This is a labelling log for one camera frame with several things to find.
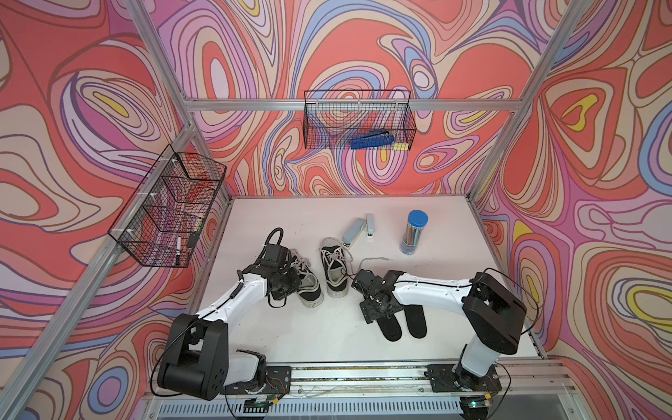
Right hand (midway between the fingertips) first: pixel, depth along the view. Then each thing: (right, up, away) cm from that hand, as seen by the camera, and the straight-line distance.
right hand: (382, 317), depth 86 cm
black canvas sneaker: (-24, +9, -2) cm, 26 cm away
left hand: (-27, +10, +2) cm, 29 cm away
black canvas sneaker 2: (-16, +19, +5) cm, 25 cm away
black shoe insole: (+11, 0, -2) cm, 11 cm away
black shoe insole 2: (+2, -2, -2) cm, 4 cm away
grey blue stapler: (-7, +29, +19) cm, 36 cm away
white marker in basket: (-60, +24, -13) cm, 66 cm away
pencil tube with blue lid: (+12, +33, +1) cm, 35 cm away
